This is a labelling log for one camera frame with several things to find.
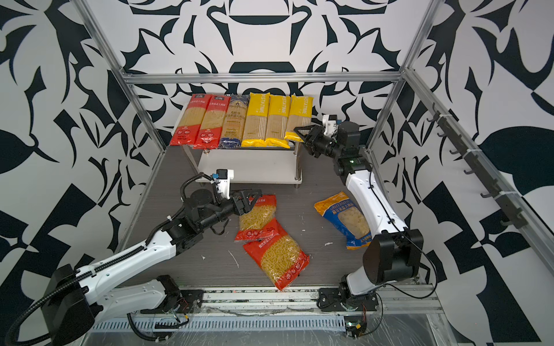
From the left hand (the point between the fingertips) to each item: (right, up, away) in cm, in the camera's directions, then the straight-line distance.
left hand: (255, 187), depth 70 cm
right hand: (+13, +19, +2) cm, 23 cm away
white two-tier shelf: (-9, +8, +35) cm, 37 cm away
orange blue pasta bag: (+34, -13, +20) cm, 41 cm away
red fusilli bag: (0, -16, +19) cm, 25 cm away
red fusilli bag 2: (+8, -27, +10) cm, 30 cm away
